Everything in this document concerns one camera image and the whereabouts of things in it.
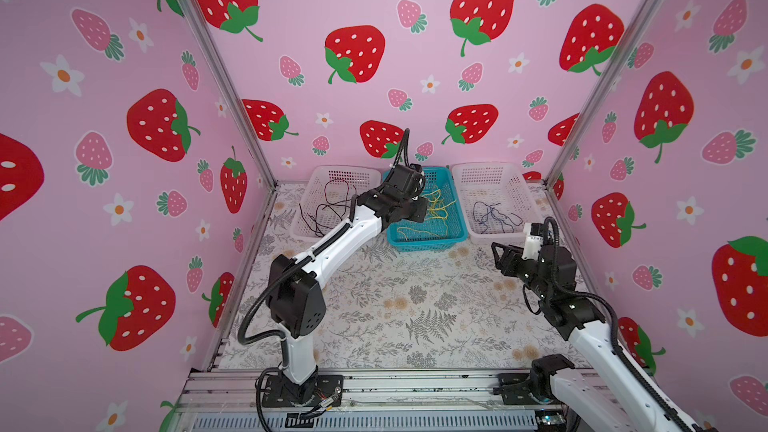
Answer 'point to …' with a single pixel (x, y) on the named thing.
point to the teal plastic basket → (444, 225)
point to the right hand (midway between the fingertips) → (498, 244)
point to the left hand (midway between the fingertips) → (423, 204)
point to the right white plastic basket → (496, 201)
